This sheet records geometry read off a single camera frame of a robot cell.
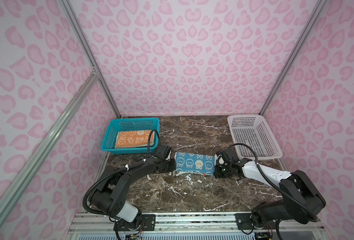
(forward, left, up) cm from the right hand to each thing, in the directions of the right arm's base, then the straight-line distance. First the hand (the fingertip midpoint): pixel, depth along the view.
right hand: (214, 173), depth 87 cm
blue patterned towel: (+6, +7, -2) cm, 10 cm away
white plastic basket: (+35, -33, -3) cm, 48 cm away
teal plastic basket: (+35, +68, +2) cm, 77 cm away
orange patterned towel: (+22, +54, +1) cm, 58 cm away
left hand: (+4, +22, +1) cm, 22 cm away
